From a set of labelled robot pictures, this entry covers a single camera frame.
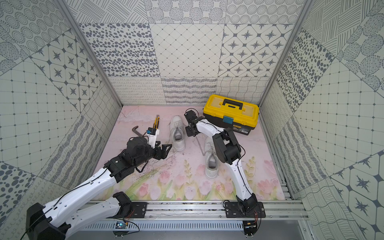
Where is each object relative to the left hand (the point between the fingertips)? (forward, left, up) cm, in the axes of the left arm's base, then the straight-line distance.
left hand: (165, 140), depth 75 cm
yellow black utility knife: (+26, +15, -20) cm, 36 cm away
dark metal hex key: (+20, +28, -21) cm, 40 cm away
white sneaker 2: (+17, -2, -13) cm, 21 cm away
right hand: (+20, -13, -21) cm, 32 cm away
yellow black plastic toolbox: (+26, -38, -6) cm, 46 cm away
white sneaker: (-4, -25, -19) cm, 31 cm away
